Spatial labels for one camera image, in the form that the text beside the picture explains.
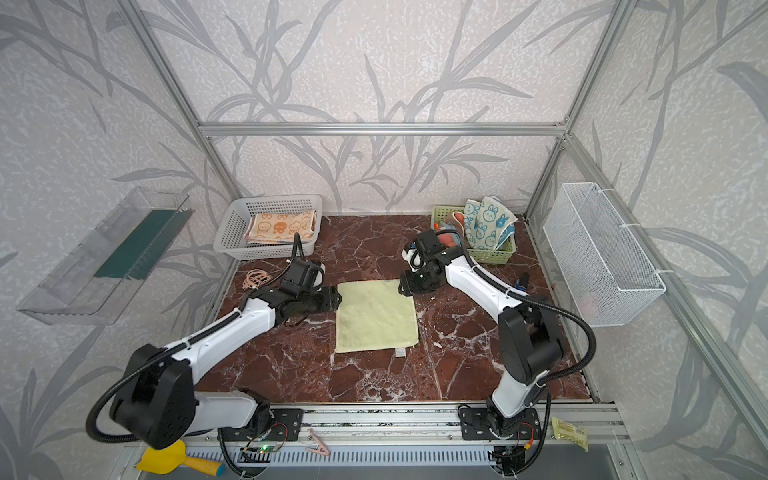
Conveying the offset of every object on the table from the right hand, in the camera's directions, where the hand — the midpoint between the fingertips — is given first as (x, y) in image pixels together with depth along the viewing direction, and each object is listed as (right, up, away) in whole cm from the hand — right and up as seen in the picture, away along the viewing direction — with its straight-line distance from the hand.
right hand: (406, 280), depth 88 cm
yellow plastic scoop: (-56, -40, -19) cm, 71 cm away
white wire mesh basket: (+42, +5, -27) cm, 50 cm away
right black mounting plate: (+19, -33, -16) cm, 42 cm away
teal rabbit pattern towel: (+31, +19, +23) cm, 42 cm away
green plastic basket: (+33, +7, +14) cm, 37 cm away
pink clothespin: (-20, -37, -19) cm, 46 cm away
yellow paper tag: (+40, -35, -17) cm, 56 cm away
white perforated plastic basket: (-63, +12, +19) cm, 67 cm away
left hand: (-19, -3, -1) cm, 20 cm away
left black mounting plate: (-30, -34, -16) cm, 48 cm away
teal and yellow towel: (-10, -12, +6) cm, 17 cm away
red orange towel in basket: (+18, +19, +24) cm, 35 cm away
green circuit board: (-35, -38, -17) cm, 55 cm away
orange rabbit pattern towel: (-47, +16, +24) cm, 55 cm away
